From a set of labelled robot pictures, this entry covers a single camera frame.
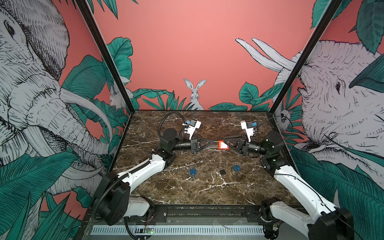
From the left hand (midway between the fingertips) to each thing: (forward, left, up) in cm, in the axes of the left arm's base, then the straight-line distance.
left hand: (213, 145), depth 64 cm
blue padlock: (+1, +9, -32) cm, 33 cm away
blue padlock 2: (+2, -18, -32) cm, 37 cm away
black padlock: (0, -9, -32) cm, 33 cm away
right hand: (+1, -5, 0) cm, 5 cm away
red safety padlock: (0, -5, -1) cm, 5 cm away
